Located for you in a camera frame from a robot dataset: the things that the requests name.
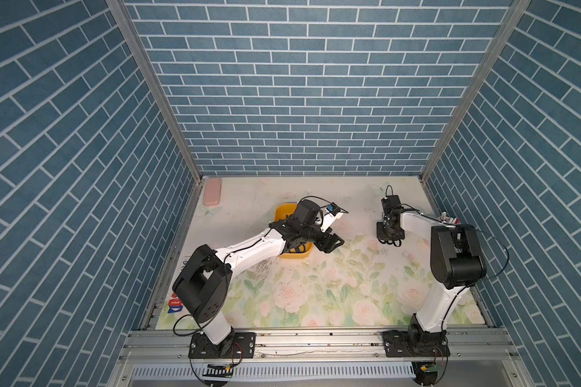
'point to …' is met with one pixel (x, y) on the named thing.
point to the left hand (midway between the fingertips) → (342, 237)
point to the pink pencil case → (212, 192)
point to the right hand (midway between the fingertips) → (386, 235)
